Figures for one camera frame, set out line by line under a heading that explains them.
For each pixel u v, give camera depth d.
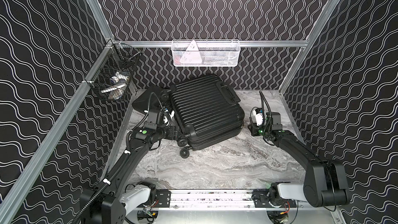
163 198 0.73
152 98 1.05
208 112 0.83
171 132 0.70
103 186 0.40
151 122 0.60
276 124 0.69
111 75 0.90
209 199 0.76
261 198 0.74
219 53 1.03
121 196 0.50
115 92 0.74
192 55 0.89
